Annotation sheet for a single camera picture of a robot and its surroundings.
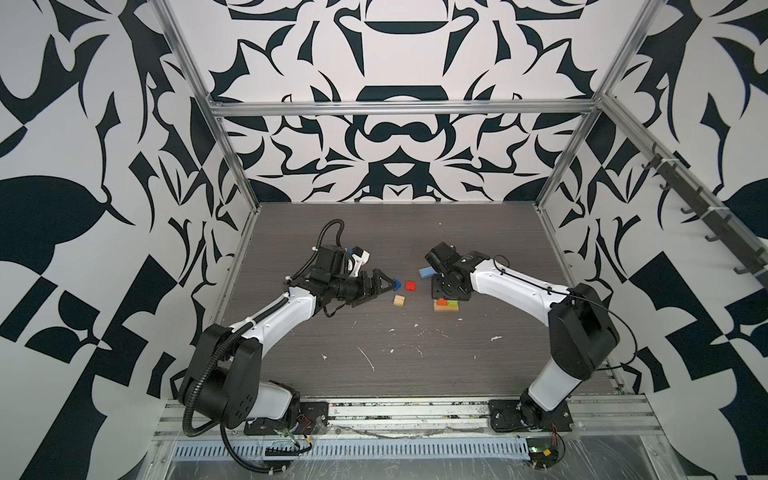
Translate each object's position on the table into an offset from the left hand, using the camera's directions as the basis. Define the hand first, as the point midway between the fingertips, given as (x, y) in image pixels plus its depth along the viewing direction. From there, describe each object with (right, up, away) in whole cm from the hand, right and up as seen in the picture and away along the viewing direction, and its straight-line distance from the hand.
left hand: (390, 285), depth 81 cm
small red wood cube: (+7, -3, +16) cm, 18 cm away
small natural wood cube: (+3, -7, +13) cm, 15 cm away
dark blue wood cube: (+3, -2, +19) cm, 19 cm away
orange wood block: (+16, -7, +12) cm, 21 cm away
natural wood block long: (+15, -8, +11) cm, 20 cm away
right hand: (+16, -3, +8) cm, 18 cm away
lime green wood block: (+19, -7, +10) cm, 23 cm away
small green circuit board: (+35, -38, -10) cm, 53 cm away
